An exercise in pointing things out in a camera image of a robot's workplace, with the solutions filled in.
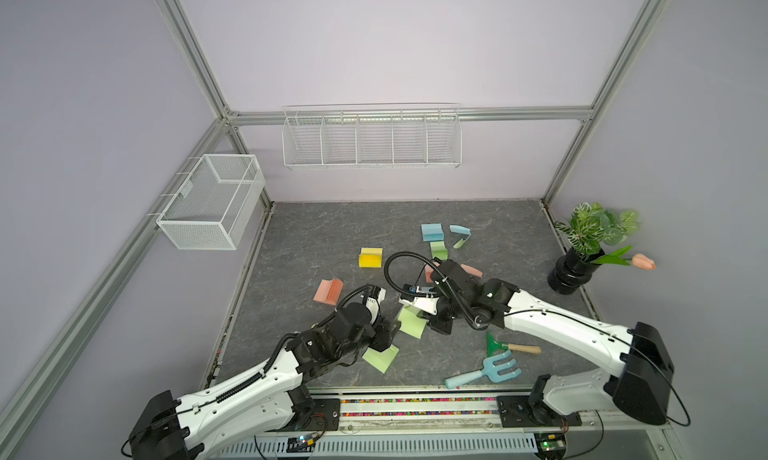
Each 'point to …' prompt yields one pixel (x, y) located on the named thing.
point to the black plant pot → (572, 271)
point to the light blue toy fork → (490, 371)
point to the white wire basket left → (214, 205)
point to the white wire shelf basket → (372, 136)
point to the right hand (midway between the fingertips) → (420, 308)
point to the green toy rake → (494, 347)
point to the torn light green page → (460, 243)
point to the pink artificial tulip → (638, 260)
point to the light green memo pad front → (381, 360)
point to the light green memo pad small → (438, 249)
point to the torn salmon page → (471, 270)
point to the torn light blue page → (460, 229)
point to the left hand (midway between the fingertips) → (393, 325)
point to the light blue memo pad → (432, 231)
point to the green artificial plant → (591, 224)
